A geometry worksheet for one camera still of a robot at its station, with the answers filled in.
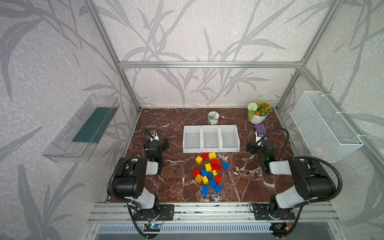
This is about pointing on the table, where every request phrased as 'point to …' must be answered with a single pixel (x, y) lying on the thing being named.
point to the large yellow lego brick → (198, 178)
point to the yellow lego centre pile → (208, 167)
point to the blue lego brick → (225, 165)
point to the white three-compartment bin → (211, 138)
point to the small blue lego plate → (210, 175)
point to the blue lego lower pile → (212, 183)
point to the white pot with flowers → (258, 112)
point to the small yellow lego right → (214, 172)
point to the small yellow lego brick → (205, 180)
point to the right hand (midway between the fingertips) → (255, 138)
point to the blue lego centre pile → (204, 172)
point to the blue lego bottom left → (204, 190)
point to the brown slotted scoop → (151, 127)
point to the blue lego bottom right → (218, 188)
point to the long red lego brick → (204, 155)
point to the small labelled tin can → (213, 117)
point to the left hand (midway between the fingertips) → (156, 137)
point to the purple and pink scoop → (260, 127)
